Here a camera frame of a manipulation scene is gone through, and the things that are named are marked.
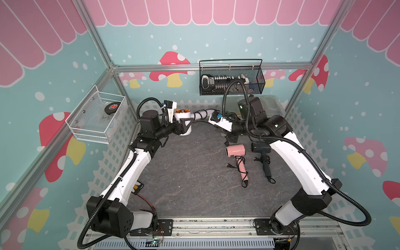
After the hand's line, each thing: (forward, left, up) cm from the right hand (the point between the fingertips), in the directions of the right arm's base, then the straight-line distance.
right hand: (218, 126), depth 66 cm
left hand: (+7, +14, -3) cm, 15 cm away
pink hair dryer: (+7, -14, -30) cm, 34 cm away
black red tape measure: (+16, +53, -2) cm, 56 cm away
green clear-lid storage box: (+33, -38, -17) cm, 53 cm away
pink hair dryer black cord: (-5, -18, -35) cm, 39 cm away
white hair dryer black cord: (+14, +6, -3) cm, 15 cm away
